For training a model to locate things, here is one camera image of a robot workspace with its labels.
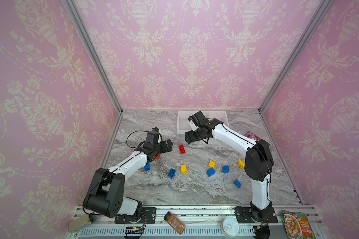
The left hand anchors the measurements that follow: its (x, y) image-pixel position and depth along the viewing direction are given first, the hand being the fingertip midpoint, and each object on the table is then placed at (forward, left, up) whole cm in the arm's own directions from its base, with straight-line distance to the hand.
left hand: (167, 145), depth 90 cm
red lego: (-2, +6, -11) cm, 12 cm away
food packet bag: (-39, -65, -8) cm, 76 cm away
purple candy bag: (+12, -58, -6) cm, 59 cm away
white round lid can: (-40, -32, -3) cm, 51 cm away
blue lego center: (-13, -26, -9) cm, 31 cm away
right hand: (+5, -15, +3) cm, 16 cm away
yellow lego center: (-12, -10, -7) cm, 17 cm away
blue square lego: (-12, -35, -6) cm, 37 cm away
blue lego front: (-20, -41, -7) cm, 46 cm away
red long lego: (+1, -9, -7) cm, 12 cm away
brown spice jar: (-39, -7, -4) cm, 40 cm away
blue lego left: (-11, +12, -8) cm, 18 cm away
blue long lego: (-14, -3, -8) cm, 17 cm away
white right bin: (+28, -37, -3) cm, 47 cm away
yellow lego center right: (-9, -27, -7) cm, 30 cm away
